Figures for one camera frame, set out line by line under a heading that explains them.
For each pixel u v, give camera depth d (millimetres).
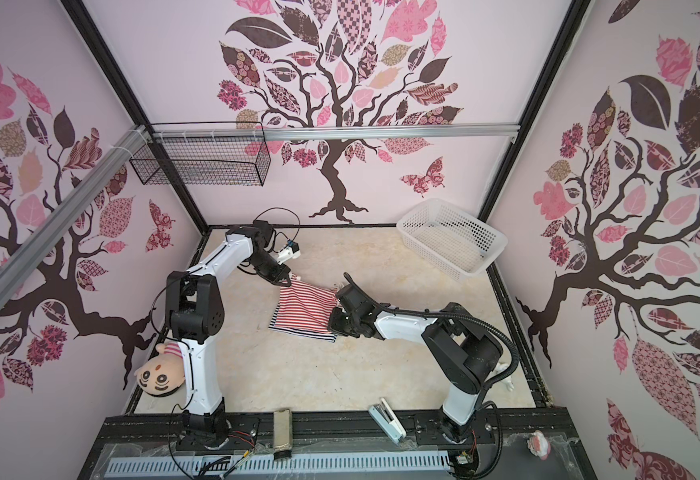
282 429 711
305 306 903
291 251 899
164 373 757
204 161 1217
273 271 854
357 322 696
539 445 673
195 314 561
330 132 921
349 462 697
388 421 729
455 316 510
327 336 875
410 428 742
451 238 1165
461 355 466
